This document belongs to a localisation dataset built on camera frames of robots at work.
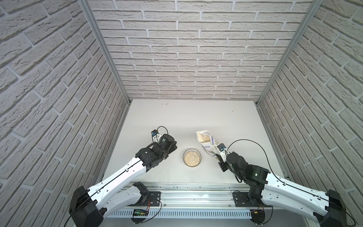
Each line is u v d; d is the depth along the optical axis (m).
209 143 0.68
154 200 0.72
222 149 0.66
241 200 0.72
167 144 0.58
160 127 0.66
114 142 1.00
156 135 0.68
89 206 0.38
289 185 0.49
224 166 0.68
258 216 0.69
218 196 0.79
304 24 0.75
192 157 0.83
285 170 0.89
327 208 0.42
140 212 0.72
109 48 0.88
